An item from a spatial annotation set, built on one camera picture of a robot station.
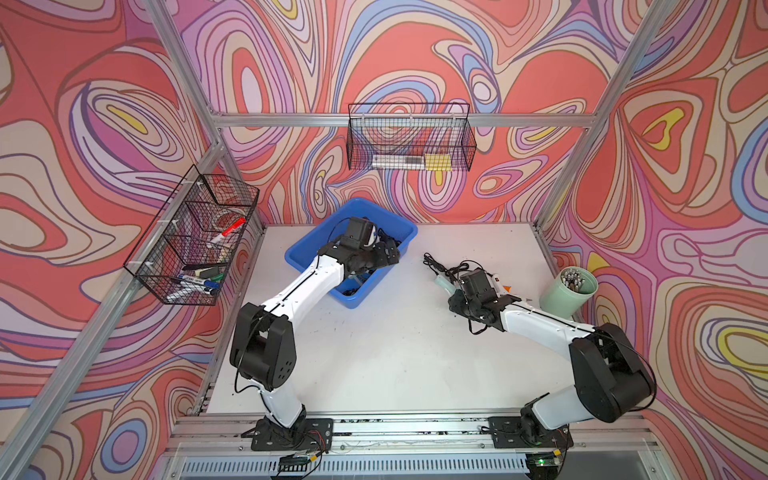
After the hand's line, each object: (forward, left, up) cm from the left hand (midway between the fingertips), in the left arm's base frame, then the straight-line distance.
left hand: (389, 256), depth 87 cm
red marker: (-1, +42, +12) cm, 44 cm away
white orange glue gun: (-4, -18, -10) cm, 21 cm away
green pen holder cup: (-9, -52, -3) cm, 53 cm away
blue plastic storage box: (-7, +7, -8) cm, 13 cm away
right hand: (-9, -21, -15) cm, 27 cm away
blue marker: (-17, +43, +10) cm, 47 cm away
